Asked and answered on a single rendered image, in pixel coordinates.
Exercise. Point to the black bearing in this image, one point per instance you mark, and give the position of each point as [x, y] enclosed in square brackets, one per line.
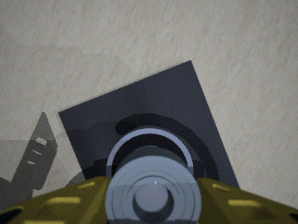
[146, 136]

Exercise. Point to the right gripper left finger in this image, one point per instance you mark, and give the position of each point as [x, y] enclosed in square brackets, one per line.
[81, 203]

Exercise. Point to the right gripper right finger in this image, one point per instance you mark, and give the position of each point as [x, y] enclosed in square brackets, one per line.
[225, 204]

